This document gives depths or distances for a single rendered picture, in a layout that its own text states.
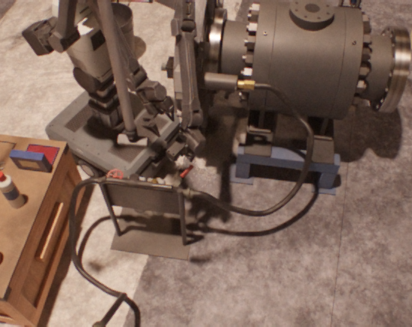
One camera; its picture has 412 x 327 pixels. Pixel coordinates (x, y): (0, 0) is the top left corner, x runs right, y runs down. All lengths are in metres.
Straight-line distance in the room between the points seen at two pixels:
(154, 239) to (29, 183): 0.71
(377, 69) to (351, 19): 0.28
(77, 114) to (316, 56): 1.39
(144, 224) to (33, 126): 1.07
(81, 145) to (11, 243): 0.74
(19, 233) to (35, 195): 0.19
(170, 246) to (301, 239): 0.71
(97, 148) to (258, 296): 1.16
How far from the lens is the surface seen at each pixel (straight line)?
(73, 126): 2.64
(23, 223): 2.11
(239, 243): 2.43
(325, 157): 2.48
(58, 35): 1.83
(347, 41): 2.22
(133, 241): 2.45
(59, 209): 2.29
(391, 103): 2.40
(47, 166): 2.18
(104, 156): 2.47
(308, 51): 2.17
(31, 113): 3.18
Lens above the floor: 2.19
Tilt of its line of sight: 54 degrees down
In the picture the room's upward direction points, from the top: straight up
